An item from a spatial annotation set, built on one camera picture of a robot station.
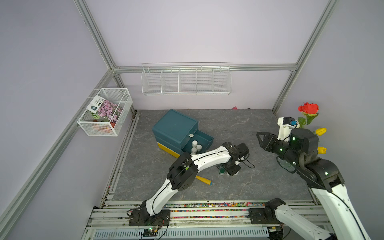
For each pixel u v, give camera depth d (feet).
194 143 2.92
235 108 4.06
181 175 1.74
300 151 1.44
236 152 2.11
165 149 3.03
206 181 2.71
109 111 2.46
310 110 2.35
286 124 1.73
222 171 2.82
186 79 3.22
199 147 2.89
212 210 2.53
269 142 1.75
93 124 2.42
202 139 3.06
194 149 2.86
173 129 2.67
